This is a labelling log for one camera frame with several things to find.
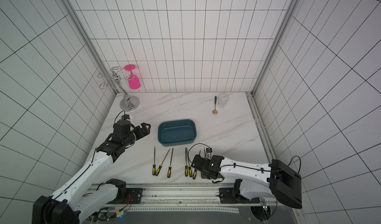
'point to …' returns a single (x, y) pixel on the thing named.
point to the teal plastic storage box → (172, 133)
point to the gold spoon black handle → (215, 111)
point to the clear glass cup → (222, 99)
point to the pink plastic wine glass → (134, 83)
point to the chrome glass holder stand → (128, 103)
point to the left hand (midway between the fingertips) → (144, 130)
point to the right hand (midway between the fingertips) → (203, 174)
